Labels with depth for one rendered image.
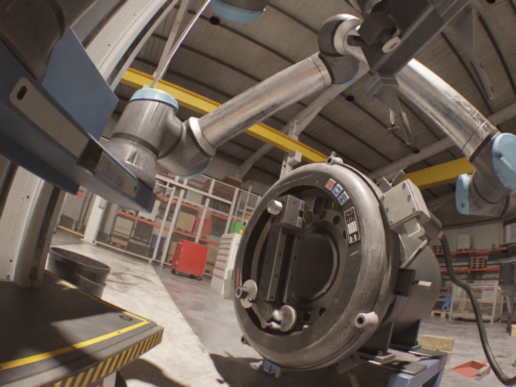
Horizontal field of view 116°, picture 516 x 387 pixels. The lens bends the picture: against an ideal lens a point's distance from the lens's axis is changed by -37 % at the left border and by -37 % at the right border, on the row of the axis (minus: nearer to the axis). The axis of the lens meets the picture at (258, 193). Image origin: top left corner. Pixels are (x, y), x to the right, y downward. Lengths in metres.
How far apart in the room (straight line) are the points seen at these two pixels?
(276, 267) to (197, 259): 5.39
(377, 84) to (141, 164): 0.54
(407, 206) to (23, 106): 0.77
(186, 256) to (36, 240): 5.54
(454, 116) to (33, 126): 0.68
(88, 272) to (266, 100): 0.93
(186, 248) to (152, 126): 5.48
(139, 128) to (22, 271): 0.48
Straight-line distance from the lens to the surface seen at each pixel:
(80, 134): 0.46
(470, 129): 0.52
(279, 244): 0.89
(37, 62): 0.38
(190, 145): 0.79
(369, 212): 0.70
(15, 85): 0.37
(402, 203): 0.68
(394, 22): 0.31
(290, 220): 0.83
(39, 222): 0.70
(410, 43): 0.33
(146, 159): 0.67
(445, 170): 13.14
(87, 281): 1.13
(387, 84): 0.35
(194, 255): 6.17
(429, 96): 0.55
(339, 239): 0.89
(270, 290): 0.88
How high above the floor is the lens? 0.53
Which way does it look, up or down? 18 degrees up
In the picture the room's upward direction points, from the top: 13 degrees clockwise
